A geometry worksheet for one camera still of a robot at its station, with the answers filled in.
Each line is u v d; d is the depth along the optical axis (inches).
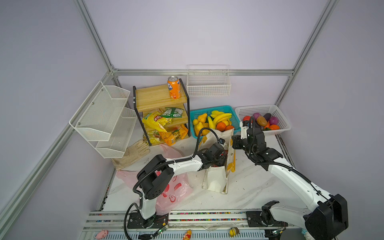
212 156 26.7
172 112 35.6
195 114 43.7
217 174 29.8
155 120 33.5
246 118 42.8
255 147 23.3
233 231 27.0
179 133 39.9
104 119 30.8
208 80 37.5
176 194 30.0
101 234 27.0
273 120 42.4
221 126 41.7
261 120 42.3
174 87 29.5
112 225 28.9
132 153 38.8
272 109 45.1
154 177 18.8
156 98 32.7
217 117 43.7
